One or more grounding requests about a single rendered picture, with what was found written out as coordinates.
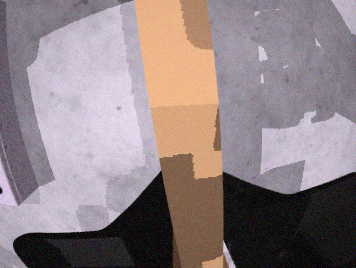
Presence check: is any long brown wooden rail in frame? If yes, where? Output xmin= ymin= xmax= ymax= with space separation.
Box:
xmin=134 ymin=0 xmax=224 ymax=268

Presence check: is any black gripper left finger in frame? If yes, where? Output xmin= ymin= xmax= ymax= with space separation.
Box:
xmin=13 ymin=170 xmax=173 ymax=268

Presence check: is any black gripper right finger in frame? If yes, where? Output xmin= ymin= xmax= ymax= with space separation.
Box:
xmin=222 ymin=171 xmax=356 ymax=268

